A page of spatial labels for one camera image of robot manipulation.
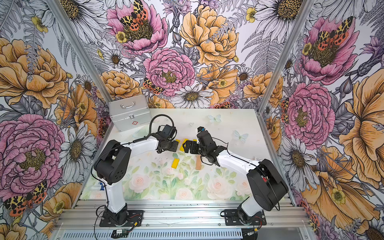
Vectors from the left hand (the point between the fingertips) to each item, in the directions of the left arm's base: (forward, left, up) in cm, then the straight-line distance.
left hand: (171, 148), depth 98 cm
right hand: (-6, -12, +9) cm, 16 cm away
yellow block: (+1, -7, 0) cm, 7 cm away
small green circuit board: (-44, +21, -4) cm, 49 cm away
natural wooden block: (-8, -17, -2) cm, 19 cm away
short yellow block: (-9, -3, -2) cm, 10 cm away
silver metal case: (+20, +28, +12) cm, 36 cm away
